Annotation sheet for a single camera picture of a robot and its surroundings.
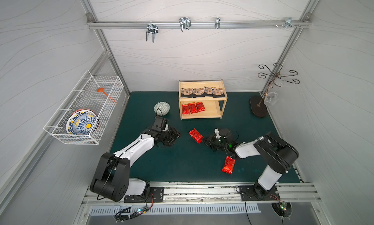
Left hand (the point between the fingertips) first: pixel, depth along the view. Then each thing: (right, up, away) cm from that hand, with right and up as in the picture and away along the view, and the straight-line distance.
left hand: (181, 137), depth 85 cm
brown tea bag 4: (+23, +28, +8) cm, 37 cm away
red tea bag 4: (+10, 0, +5) cm, 11 cm away
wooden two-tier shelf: (+13, +23, +3) cm, 26 cm away
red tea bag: (+2, +16, +20) cm, 26 cm away
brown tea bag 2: (+11, +28, +8) cm, 31 cm away
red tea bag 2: (+7, +17, +22) cm, 29 cm away
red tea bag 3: (+13, +18, +22) cm, 31 cm away
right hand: (+12, -2, +4) cm, 13 cm away
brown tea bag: (+18, +29, +8) cm, 35 cm away
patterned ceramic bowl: (-16, +17, +23) cm, 33 cm away
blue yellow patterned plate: (-42, +12, -23) cm, 49 cm away
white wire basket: (-47, +24, -15) cm, 54 cm away
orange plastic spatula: (-44, +28, -7) cm, 52 cm away
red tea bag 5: (+28, -15, -3) cm, 32 cm away
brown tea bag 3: (+3, +28, +8) cm, 29 cm away
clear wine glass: (+55, +24, +1) cm, 60 cm away
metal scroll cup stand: (+58, +19, +26) cm, 66 cm away
